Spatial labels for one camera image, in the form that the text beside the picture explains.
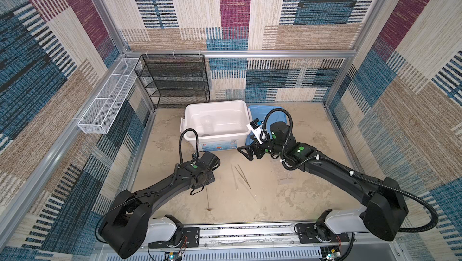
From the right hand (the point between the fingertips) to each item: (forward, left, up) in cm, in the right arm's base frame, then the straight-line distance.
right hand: (246, 145), depth 77 cm
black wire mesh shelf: (+48, +39, -1) cm, 62 cm away
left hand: (-6, +18, -16) cm, 25 cm away
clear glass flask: (+26, +20, -15) cm, 36 cm away
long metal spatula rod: (-17, +17, -18) cm, 30 cm away
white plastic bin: (+24, +13, -17) cm, 32 cm away
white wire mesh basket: (+21, +71, -2) cm, 74 cm away
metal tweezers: (-7, 0, -21) cm, 22 cm away
